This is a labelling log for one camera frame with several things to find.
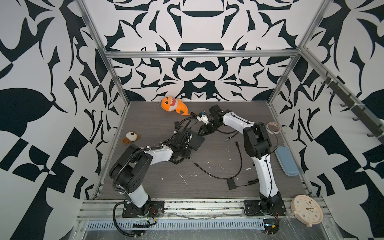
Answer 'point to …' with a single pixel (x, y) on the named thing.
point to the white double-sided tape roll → (273, 127)
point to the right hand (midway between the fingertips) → (201, 132)
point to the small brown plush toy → (130, 137)
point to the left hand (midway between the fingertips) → (189, 147)
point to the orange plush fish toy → (171, 104)
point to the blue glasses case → (285, 156)
